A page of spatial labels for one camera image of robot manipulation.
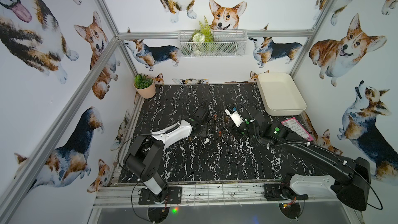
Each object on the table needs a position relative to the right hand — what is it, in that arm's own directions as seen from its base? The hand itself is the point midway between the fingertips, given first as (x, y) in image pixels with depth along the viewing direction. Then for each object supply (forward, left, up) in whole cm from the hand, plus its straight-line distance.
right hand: (226, 123), depth 74 cm
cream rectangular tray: (+34, -41, -19) cm, 56 cm away
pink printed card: (+12, -44, -23) cm, 51 cm away
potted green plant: (+35, +52, -8) cm, 63 cm away
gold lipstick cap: (-3, +1, +9) cm, 10 cm away
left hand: (+7, +12, -17) cm, 22 cm away
